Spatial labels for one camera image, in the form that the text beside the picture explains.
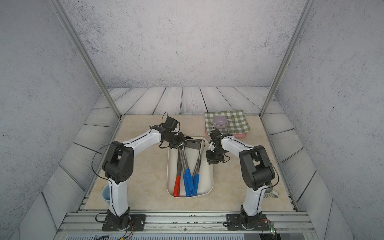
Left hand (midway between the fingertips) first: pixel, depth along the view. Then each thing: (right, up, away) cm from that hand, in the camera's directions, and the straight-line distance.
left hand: (190, 145), depth 93 cm
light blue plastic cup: (-43, -23, -15) cm, 51 cm away
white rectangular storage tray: (+9, -20, -5) cm, 23 cm away
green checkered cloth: (+35, +14, +23) cm, 44 cm away
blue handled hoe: (+4, -11, -2) cm, 12 cm away
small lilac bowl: (+22, +15, +21) cm, 34 cm away
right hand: (+12, -11, -2) cm, 16 cm away
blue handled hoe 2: (+4, -17, -8) cm, 19 cm away
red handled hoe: (-6, -19, -10) cm, 22 cm away
